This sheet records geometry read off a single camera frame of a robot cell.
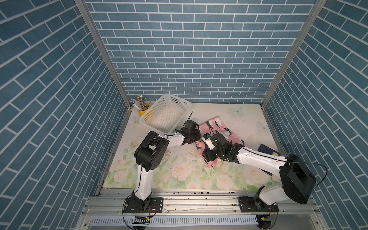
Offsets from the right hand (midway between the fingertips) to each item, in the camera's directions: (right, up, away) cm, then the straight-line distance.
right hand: (207, 151), depth 87 cm
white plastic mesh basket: (-30, +23, +28) cm, 47 cm away
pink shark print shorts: (+7, +14, +18) cm, 24 cm away
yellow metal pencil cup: (-47, +24, +17) cm, 55 cm away
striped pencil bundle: (-45, +30, +18) cm, 57 cm away
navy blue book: (+41, -1, +9) cm, 42 cm away
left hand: (-1, +8, +10) cm, 13 cm away
